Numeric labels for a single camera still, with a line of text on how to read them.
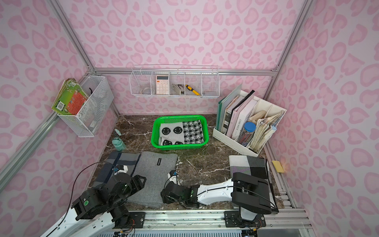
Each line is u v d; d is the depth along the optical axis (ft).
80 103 2.57
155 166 2.89
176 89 3.30
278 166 3.11
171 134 3.36
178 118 3.71
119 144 3.15
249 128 2.78
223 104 2.75
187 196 1.98
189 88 3.23
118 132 2.77
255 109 3.12
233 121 2.81
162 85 3.12
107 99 3.06
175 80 3.35
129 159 3.06
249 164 2.96
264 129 2.69
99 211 1.60
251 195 1.41
